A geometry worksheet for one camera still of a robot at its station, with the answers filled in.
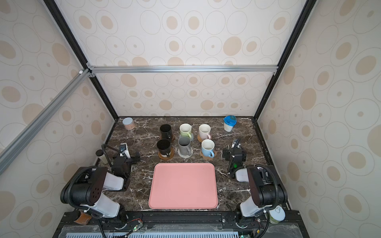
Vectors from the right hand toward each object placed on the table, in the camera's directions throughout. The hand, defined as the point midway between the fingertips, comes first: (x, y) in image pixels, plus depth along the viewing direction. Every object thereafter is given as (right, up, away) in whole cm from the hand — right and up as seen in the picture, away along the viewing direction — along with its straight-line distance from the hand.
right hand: (241, 149), depth 94 cm
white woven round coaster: (-36, -6, +3) cm, 37 cm away
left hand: (-67, +2, -3) cm, 67 cm away
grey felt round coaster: (-31, +7, +11) cm, 34 cm away
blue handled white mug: (-22, +1, -3) cm, 22 cm away
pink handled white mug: (-23, +12, +8) cm, 27 cm away
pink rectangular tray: (-36, -21, -7) cm, 42 cm away
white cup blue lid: (-5, +18, +11) cm, 22 cm away
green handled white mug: (-36, +12, +9) cm, 39 cm away
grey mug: (-36, +2, -4) cm, 36 cm away
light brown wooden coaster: (-49, -5, +1) cm, 49 cm away
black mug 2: (-49, +2, -1) cm, 49 cm away
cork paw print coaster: (-21, -6, +1) cm, 22 cm away
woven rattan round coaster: (-26, +6, +12) cm, 30 cm away
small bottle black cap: (-86, -2, -6) cm, 86 cm away
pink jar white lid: (-78, +17, +15) cm, 82 cm away
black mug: (-49, +11, +7) cm, 50 cm away
